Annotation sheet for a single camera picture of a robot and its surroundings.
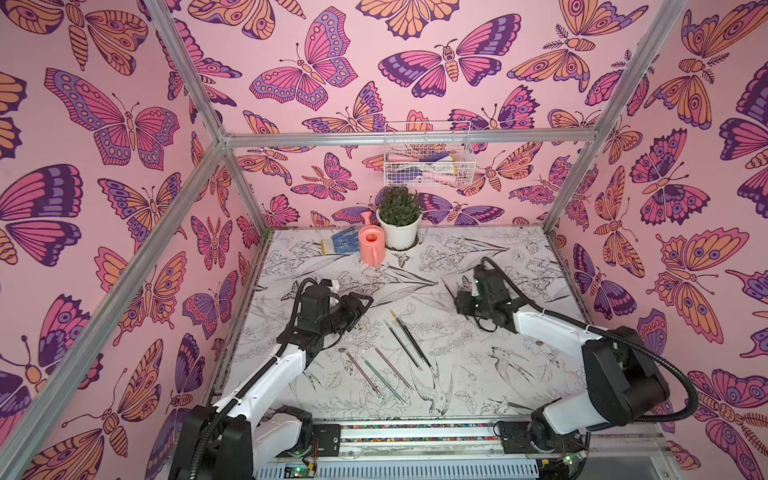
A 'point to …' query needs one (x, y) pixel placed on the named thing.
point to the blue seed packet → (347, 241)
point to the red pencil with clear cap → (391, 366)
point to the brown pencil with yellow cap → (414, 342)
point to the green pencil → (383, 380)
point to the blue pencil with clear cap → (404, 348)
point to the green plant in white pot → (398, 216)
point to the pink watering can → (372, 243)
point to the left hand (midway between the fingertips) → (373, 302)
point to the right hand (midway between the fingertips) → (463, 298)
